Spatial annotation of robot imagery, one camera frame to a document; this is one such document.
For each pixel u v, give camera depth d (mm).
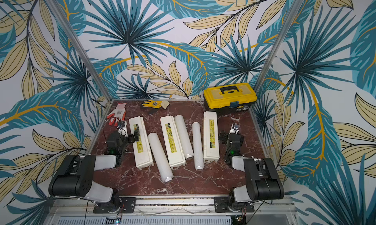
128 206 738
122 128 773
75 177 442
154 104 1134
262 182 449
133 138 836
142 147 841
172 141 876
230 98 1005
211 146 856
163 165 824
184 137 921
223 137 837
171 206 748
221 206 733
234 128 779
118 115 1095
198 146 919
